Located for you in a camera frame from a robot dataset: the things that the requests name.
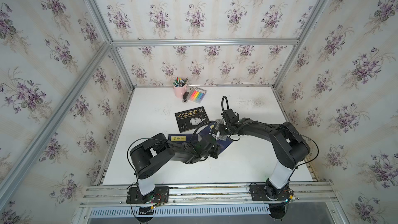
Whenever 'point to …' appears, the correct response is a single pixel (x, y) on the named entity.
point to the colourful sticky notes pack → (197, 95)
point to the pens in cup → (179, 82)
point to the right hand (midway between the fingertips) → (224, 131)
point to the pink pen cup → (180, 90)
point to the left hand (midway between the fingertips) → (220, 151)
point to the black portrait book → (189, 120)
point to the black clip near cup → (184, 97)
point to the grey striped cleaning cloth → (217, 122)
